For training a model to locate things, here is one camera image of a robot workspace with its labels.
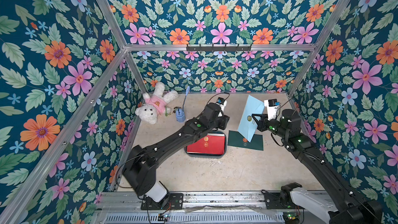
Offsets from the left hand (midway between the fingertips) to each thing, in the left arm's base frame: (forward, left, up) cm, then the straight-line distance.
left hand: (230, 116), depth 80 cm
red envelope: (-6, +12, -18) cm, 22 cm away
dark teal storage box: (-12, +18, -20) cm, 29 cm away
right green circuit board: (-44, -24, -24) cm, 55 cm away
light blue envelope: (-7, -8, -1) cm, 11 cm away
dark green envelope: (-3, -5, -20) cm, 21 cm away
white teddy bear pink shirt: (+24, +47, -14) cm, 54 cm away
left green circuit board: (-39, +36, -24) cm, 58 cm away
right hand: (-3, -11, +4) cm, 12 cm away
